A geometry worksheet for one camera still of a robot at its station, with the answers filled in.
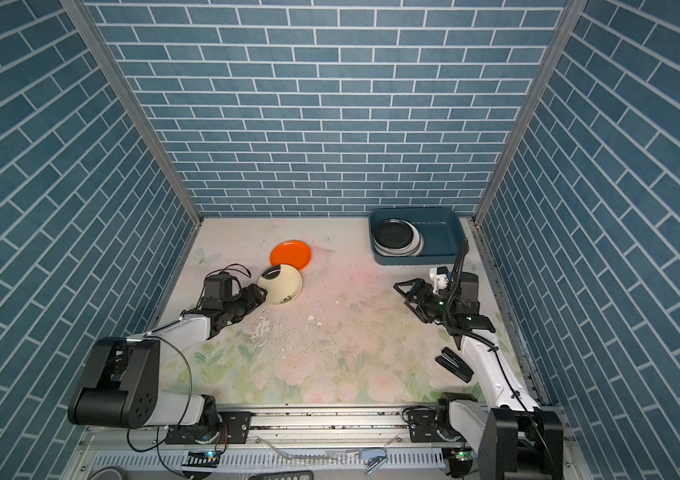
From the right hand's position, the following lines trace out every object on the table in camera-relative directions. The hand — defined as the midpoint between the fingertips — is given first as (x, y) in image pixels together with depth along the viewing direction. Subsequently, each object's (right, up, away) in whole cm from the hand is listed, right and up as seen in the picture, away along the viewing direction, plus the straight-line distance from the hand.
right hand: (397, 290), depth 81 cm
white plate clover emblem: (+9, +10, +25) cm, 29 cm away
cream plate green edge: (-35, -2, +18) cm, 40 cm away
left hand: (-41, -3, +12) cm, 43 cm away
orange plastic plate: (-36, +10, +28) cm, 47 cm away
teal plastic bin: (+23, +19, +36) cm, 47 cm away
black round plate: (+3, +17, +29) cm, 34 cm away
